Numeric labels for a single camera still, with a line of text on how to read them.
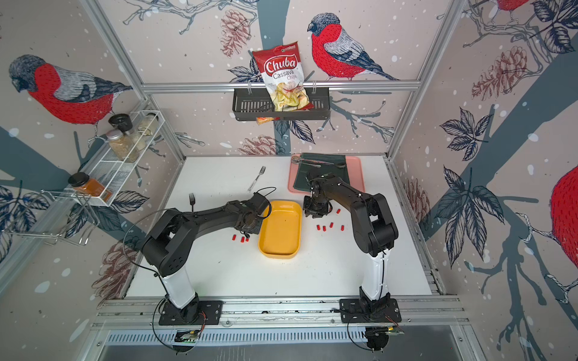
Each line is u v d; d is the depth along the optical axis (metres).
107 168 0.74
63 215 0.60
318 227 0.95
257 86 0.90
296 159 1.19
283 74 0.83
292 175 1.13
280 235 0.93
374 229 0.52
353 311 0.73
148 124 0.86
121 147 0.72
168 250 0.48
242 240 0.90
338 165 1.17
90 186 0.61
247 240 0.90
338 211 1.00
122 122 0.74
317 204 0.81
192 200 1.04
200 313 0.72
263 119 0.90
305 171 1.15
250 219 0.71
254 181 1.10
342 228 0.93
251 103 0.95
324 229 0.93
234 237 0.92
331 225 0.95
